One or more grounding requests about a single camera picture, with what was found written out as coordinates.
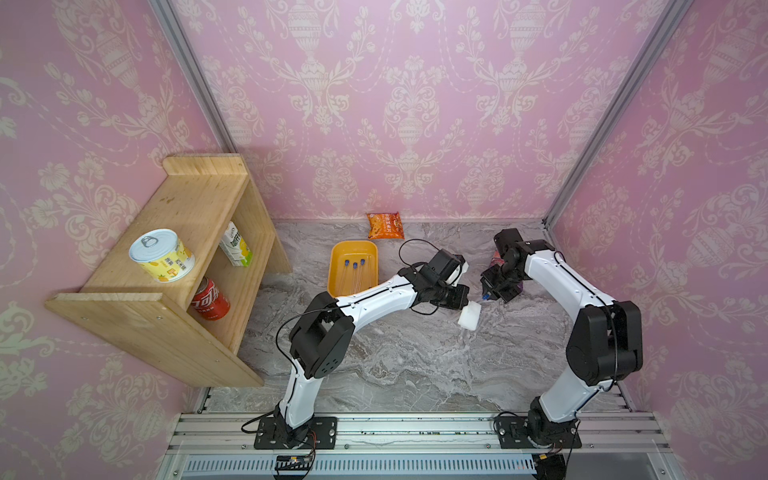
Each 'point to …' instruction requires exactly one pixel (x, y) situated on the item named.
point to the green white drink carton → (233, 244)
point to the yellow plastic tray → (343, 255)
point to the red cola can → (209, 302)
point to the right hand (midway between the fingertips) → (483, 290)
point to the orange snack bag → (383, 226)
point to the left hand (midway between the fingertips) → (470, 303)
